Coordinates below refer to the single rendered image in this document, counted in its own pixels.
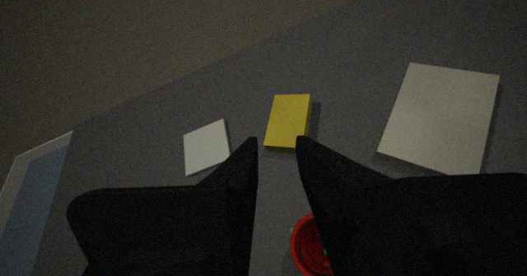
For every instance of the olive yellow rectangular block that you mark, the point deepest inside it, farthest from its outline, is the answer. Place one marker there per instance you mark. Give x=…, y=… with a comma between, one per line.
x=289, y=118

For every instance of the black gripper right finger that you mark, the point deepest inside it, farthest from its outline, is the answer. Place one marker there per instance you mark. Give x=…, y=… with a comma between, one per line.
x=366, y=220

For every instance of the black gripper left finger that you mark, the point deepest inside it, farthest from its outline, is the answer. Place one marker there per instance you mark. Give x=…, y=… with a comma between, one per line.
x=215, y=214

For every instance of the red cup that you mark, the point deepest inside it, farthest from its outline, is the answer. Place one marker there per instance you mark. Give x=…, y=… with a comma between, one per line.
x=307, y=249

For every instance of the grey flat square pad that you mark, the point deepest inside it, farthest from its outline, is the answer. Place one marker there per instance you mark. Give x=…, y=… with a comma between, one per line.
x=206, y=148

